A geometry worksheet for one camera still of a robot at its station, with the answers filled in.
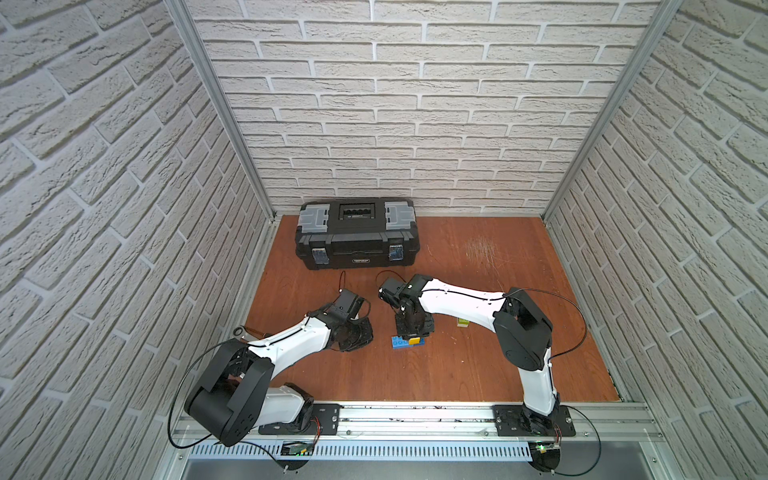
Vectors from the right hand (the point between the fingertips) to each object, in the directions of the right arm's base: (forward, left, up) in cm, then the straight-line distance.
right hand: (415, 337), depth 87 cm
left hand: (+1, +11, +2) cm, 11 cm away
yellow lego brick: (-2, +1, +4) cm, 5 cm away
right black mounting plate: (-23, -24, -1) cm, 33 cm away
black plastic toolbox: (+29, +22, +16) cm, 40 cm away
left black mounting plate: (-20, +25, 0) cm, 32 cm away
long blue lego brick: (-1, +5, +1) cm, 5 cm away
